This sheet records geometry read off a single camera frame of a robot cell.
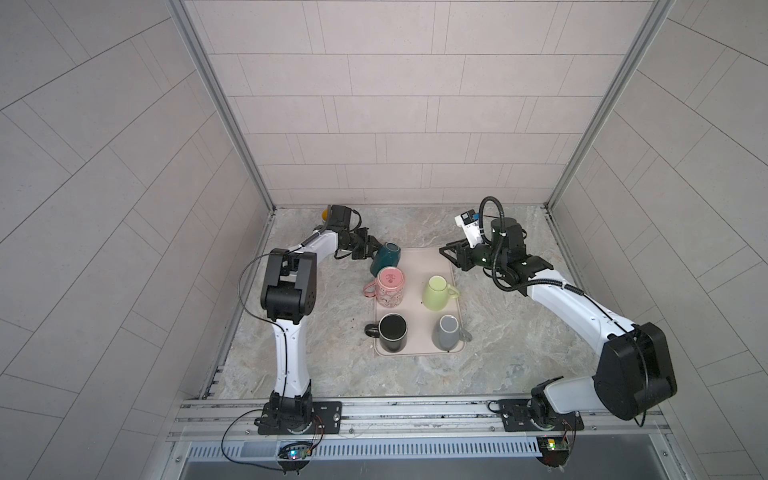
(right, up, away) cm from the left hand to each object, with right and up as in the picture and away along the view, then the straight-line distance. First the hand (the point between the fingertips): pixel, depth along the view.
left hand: (390, 234), depth 97 cm
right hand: (+15, -3, -17) cm, 23 cm away
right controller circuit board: (+39, -49, -29) cm, 69 cm away
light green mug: (+14, -17, -12) cm, 25 cm away
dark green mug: (0, -6, -6) cm, 9 cm away
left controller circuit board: (-20, -48, -33) cm, 61 cm away
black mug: (+1, -24, -20) cm, 32 cm away
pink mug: (0, -15, -15) cm, 21 cm away
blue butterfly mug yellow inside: (-18, +6, -13) cm, 23 cm away
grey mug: (+15, -25, -21) cm, 36 cm away
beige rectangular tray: (+10, -10, 0) cm, 14 cm away
